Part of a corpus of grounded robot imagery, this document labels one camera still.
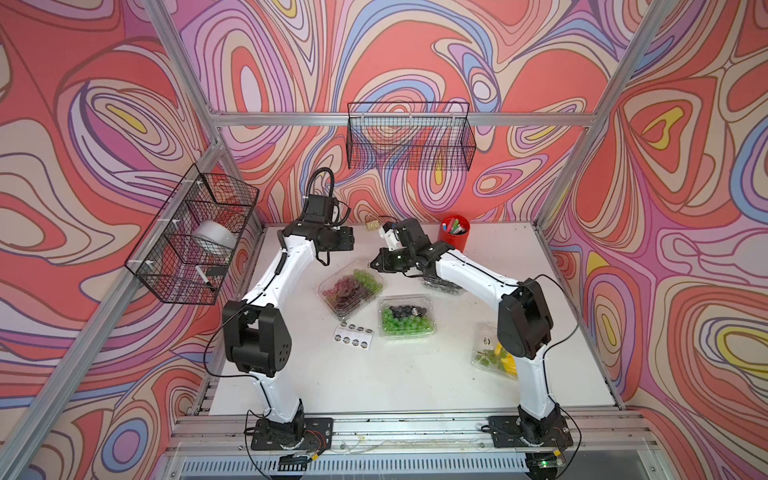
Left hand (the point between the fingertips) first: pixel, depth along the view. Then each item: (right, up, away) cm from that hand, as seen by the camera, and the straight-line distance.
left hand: (349, 240), depth 88 cm
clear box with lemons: (+41, -33, -4) cm, 52 cm away
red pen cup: (+35, +4, +15) cm, 39 cm away
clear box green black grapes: (+17, -23, +2) cm, 29 cm away
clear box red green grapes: (0, -15, +10) cm, 18 cm away
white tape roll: (-32, +1, -14) cm, 35 cm away
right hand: (+7, -10, 0) cm, 12 cm away
